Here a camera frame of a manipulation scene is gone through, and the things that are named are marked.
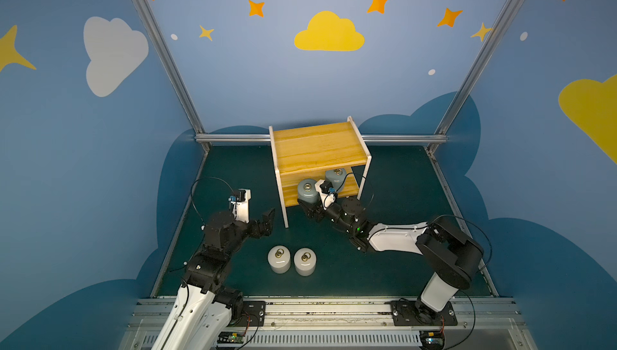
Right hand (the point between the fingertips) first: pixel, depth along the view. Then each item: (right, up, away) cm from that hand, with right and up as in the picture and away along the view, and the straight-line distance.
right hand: (309, 191), depth 81 cm
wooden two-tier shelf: (0, +13, -7) cm, 15 cm away
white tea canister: (-10, -22, -3) cm, 24 cm away
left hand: (-15, -4, -7) cm, 17 cm away
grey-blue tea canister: (-1, +1, -5) cm, 5 cm away
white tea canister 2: (-1, -23, -3) cm, 23 cm away
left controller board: (-24, -44, -10) cm, 51 cm away
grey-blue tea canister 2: (+9, +5, -1) cm, 10 cm away
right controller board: (+38, -45, -8) cm, 60 cm away
